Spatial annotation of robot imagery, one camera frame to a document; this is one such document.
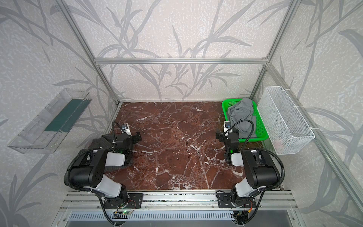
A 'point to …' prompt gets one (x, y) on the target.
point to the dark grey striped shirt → (118, 156)
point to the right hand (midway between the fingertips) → (225, 123)
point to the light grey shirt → (243, 109)
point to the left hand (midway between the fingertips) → (133, 126)
